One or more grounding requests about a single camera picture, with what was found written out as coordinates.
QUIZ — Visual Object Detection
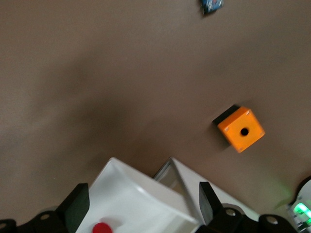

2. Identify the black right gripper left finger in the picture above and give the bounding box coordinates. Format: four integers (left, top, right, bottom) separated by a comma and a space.
56, 183, 91, 233

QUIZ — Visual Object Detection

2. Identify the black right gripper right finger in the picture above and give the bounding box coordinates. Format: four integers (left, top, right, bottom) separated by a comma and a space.
199, 182, 224, 226

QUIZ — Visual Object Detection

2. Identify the red push button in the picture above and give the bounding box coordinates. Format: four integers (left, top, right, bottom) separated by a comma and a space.
92, 222, 113, 233

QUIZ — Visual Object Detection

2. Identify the white plastic drawer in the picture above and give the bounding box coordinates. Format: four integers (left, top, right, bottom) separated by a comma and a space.
76, 157, 200, 233

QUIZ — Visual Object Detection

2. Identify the green-lit arm base connector box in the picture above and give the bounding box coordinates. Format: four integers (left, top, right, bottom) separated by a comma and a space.
288, 201, 311, 231

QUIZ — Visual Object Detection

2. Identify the white drawer cabinet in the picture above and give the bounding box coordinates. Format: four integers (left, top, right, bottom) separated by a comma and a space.
152, 156, 260, 219

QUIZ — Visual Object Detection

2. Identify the green push button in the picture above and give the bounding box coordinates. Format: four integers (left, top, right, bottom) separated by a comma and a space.
199, 0, 224, 16

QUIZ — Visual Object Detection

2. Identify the orange box with hole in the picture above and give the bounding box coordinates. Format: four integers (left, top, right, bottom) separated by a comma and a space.
212, 104, 266, 154

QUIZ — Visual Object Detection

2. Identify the brown table cover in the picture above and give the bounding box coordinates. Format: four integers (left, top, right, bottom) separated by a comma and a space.
0, 0, 311, 233

